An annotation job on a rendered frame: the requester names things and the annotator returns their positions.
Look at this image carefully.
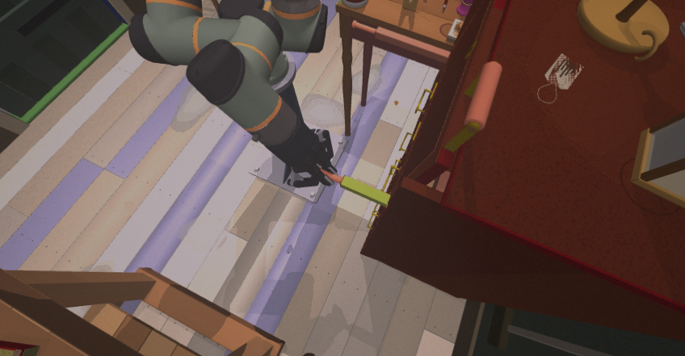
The wooden side table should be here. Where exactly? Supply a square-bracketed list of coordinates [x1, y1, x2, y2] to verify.
[335, 0, 472, 138]

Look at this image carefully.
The wooden workbench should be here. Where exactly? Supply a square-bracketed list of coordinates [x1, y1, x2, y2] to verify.
[0, 266, 286, 356]

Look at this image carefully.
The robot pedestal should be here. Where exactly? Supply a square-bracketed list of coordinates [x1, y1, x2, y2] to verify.
[250, 83, 350, 205]

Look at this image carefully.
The orange cylinder fall handle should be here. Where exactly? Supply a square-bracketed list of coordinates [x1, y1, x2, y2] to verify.
[443, 61, 505, 154]

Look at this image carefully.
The brass candlestick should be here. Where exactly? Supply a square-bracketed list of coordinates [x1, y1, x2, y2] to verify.
[577, 0, 685, 61]

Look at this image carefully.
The brass drawer handle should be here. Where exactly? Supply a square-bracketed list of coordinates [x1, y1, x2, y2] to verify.
[384, 158, 402, 190]
[398, 122, 424, 153]
[366, 203, 389, 231]
[414, 82, 439, 115]

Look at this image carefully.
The green loper orange knob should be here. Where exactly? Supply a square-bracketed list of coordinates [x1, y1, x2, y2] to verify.
[320, 168, 393, 208]

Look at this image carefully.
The mahogany bureau body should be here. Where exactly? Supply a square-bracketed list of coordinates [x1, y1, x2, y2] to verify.
[361, 0, 685, 344]

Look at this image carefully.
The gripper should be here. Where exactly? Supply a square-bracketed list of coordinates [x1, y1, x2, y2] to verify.
[251, 108, 339, 188]

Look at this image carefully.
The dark cabinet green edge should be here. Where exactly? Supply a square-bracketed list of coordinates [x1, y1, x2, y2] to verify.
[0, 0, 132, 126]

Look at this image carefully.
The white paper tag with string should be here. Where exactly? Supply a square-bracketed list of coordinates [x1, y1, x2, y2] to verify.
[536, 52, 585, 106]

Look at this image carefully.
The salmon loper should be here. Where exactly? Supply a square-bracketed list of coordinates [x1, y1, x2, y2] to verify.
[350, 20, 452, 67]

